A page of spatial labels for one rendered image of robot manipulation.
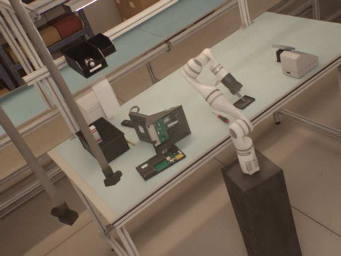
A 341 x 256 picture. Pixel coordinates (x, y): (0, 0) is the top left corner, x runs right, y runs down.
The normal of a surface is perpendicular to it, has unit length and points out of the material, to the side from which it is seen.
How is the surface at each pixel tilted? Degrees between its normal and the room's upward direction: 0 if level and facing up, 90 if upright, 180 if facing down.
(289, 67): 90
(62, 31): 90
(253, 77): 0
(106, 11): 90
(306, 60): 90
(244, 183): 0
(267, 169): 0
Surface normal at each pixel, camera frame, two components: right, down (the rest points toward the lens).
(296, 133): -0.29, -0.76
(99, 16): 0.55, 0.36
